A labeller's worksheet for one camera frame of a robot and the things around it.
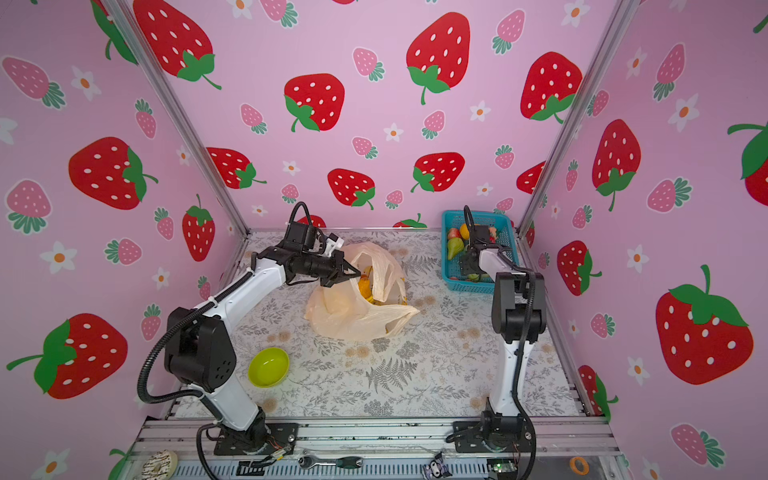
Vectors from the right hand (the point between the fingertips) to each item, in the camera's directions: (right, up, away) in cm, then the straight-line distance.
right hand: (478, 264), depth 105 cm
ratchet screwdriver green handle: (-42, -47, -35) cm, 72 cm away
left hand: (-39, -2, -23) cm, 45 cm away
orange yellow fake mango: (-3, +12, +7) cm, 14 cm away
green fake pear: (-7, +6, +5) cm, 11 cm away
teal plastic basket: (-9, -5, -2) cm, 11 cm away
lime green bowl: (-66, -29, -22) cm, 75 cm away
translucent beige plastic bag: (-37, -11, -25) cm, 46 cm away
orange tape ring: (+15, -48, -35) cm, 61 cm away
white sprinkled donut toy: (-85, -47, -36) cm, 104 cm away
